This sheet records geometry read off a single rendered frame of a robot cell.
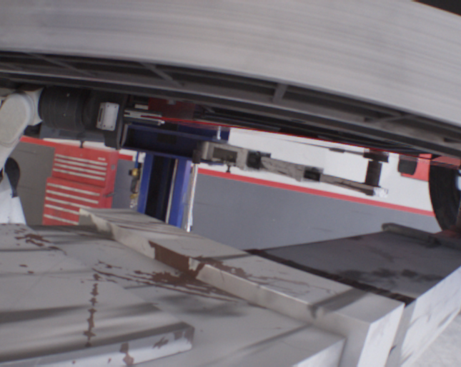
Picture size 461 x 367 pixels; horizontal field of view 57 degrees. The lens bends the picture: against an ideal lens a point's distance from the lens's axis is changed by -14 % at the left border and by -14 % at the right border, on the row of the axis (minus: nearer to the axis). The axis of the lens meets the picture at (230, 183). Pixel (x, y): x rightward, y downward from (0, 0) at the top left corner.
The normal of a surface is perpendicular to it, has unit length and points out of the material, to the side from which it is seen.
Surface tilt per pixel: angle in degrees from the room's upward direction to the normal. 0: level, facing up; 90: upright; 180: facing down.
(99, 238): 0
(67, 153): 90
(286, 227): 90
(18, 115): 114
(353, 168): 90
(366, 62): 91
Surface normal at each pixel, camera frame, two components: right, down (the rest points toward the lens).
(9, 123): -0.13, 0.48
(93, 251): 0.18, -0.98
